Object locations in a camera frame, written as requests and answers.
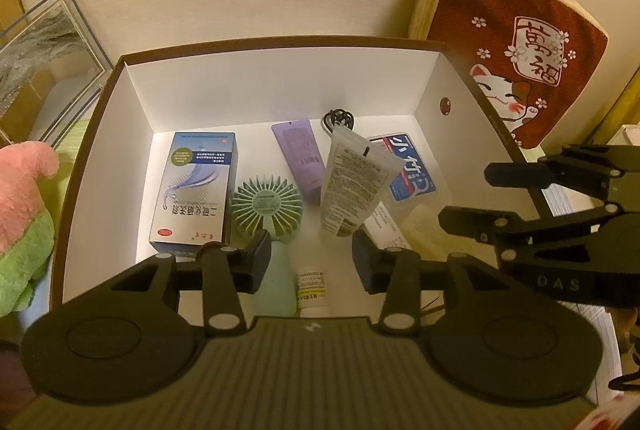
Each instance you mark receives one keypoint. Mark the clear acrylic picture frame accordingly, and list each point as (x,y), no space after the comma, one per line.
(55,55)

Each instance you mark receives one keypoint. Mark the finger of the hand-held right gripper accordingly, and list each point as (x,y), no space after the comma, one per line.
(515,175)
(475,222)

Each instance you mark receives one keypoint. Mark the white ointment box green bird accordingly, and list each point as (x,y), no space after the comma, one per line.
(387,222)

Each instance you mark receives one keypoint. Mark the red cat print cushion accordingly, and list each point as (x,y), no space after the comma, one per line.
(500,0)

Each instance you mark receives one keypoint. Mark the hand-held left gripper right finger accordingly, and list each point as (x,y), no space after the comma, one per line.
(365,260)

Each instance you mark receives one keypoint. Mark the blue medicine box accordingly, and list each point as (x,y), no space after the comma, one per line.
(195,190)

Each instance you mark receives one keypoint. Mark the mint green handheld fan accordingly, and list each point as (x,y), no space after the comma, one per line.
(265,205)

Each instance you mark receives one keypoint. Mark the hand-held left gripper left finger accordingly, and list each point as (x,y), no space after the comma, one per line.
(260,260)

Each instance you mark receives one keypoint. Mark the purple cream tube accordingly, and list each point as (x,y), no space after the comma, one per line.
(300,150)

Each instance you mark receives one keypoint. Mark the brown cardboard box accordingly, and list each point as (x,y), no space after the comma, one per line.
(280,80)

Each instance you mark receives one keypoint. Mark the clear plastic box blue label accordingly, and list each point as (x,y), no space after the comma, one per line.
(412,170)

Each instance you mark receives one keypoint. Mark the pink starfish plush toy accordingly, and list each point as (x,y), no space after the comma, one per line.
(20,210)

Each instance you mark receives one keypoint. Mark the white cream tube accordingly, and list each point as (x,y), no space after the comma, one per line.
(350,180)

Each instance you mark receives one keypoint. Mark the checkered tablecloth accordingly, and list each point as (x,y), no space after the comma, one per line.
(565,205)

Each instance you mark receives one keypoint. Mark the small white medicine bottle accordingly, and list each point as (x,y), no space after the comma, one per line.
(311,287)

